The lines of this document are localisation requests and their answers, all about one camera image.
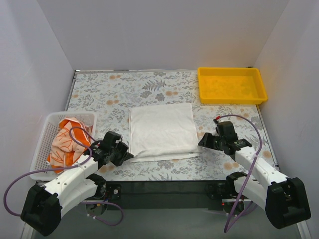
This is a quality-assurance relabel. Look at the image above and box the white towel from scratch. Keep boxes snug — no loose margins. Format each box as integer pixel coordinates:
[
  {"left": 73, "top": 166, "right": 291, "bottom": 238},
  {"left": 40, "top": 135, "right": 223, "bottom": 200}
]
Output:
[{"left": 129, "top": 103, "right": 200, "bottom": 162}]

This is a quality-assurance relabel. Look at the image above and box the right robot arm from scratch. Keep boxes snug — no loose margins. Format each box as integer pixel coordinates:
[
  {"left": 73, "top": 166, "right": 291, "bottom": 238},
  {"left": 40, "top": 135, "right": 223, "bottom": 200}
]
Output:
[{"left": 199, "top": 120, "right": 311, "bottom": 229}]

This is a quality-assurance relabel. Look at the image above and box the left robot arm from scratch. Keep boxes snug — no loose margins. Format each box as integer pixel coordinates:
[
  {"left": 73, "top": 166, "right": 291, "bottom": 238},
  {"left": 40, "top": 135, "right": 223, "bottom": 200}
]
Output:
[{"left": 20, "top": 131, "right": 134, "bottom": 236}]

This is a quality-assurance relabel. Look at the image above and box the orange patterned towel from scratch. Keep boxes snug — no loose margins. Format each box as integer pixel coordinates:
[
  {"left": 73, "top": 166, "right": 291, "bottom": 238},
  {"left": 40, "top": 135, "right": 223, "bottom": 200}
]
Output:
[{"left": 47, "top": 118, "right": 91, "bottom": 174}]

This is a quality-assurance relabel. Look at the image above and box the yellow plastic tray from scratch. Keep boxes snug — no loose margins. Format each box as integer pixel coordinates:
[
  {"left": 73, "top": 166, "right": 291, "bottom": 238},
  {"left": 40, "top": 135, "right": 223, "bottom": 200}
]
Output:
[{"left": 197, "top": 67, "right": 268, "bottom": 105}]

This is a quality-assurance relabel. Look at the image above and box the white plastic basket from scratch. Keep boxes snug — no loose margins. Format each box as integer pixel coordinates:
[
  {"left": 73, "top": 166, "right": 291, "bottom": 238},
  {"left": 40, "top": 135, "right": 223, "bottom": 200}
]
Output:
[{"left": 30, "top": 111, "right": 97, "bottom": 172}]

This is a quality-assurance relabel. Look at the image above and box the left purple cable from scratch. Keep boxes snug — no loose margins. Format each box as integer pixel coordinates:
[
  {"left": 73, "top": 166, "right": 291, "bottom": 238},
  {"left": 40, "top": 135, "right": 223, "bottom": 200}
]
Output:
[{"left": 3, "top": 126, "right": 125, "bottom": 226}]

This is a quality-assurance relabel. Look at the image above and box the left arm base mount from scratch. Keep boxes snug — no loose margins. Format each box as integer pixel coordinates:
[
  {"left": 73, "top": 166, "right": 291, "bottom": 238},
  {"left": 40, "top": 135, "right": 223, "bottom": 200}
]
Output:
[{"left": 85, "top": 183, "right": 121, "bottom": 216}]

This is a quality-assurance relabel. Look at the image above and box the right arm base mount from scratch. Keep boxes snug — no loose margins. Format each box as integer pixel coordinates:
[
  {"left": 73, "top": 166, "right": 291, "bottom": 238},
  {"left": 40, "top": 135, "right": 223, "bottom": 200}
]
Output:
[{"left": 205, "top": 181, "right": 238, "bottom": 214}]

